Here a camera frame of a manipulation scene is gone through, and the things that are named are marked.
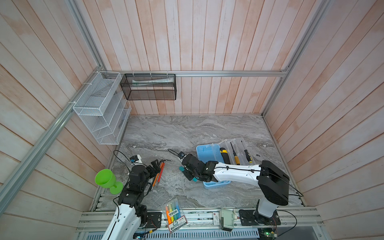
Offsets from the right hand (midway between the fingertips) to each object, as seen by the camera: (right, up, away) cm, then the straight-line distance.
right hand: (185, 167), depth 85 cm
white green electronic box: (+20, -20, -16) cm, 33 cm away
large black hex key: (-13, +2, +9) cm, 16 cm away
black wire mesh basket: (-26, +52, +18) cm, 61 cm away
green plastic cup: (-41, -4, -9) cm, 42 cm away
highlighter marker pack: (-6, -23, -12) cm, 27 cm away
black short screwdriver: (+36, +6, -3) cm, 37 cm away
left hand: (-19, +1, -3) cm, 19 cm away
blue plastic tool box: (+15, +7, +13) cm, 21 cm away
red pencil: (-15, -5, +5) cm, 17 cm away
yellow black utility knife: (+24, +6, +3) cm, 25 cm away
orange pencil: (-17, -6, +3) cm, 18 cm away
